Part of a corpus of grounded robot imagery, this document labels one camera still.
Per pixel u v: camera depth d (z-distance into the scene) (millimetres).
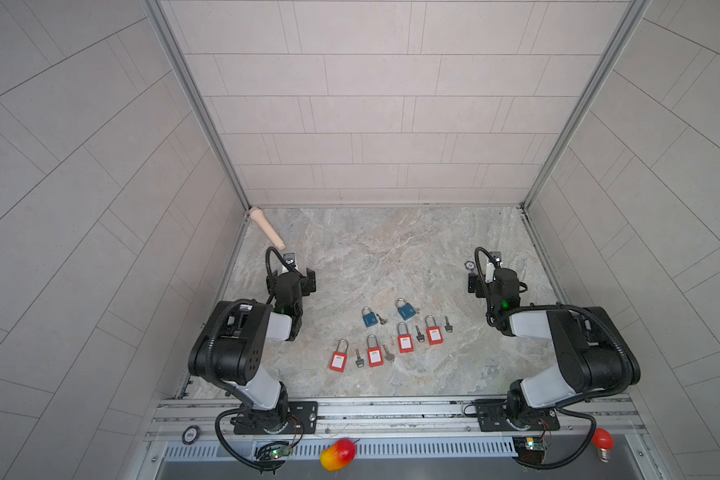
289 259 789
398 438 692
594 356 443
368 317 873
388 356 809
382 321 873
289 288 690
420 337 845
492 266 801
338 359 788
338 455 635
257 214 1119
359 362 803
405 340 826
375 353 804
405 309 889
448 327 867
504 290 711
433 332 843
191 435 680
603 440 656
